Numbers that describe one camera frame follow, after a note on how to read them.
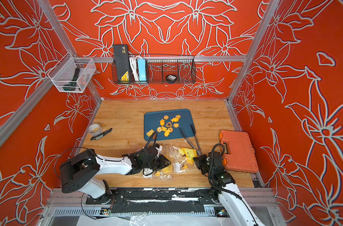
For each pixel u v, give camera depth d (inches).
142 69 35.3
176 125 39.6
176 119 40.9
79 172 17.3
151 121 42.0
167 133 38.4
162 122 40.7
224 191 21.6
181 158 33.8
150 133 38.5
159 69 38.4
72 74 35.4
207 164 30.1
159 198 28.7
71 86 31.2
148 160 26.0
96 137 37.3
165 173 31.3
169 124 40.3
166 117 42.0
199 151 35.0
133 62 34.4
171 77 37.6
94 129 39.5
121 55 33.6
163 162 29.8
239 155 32.5
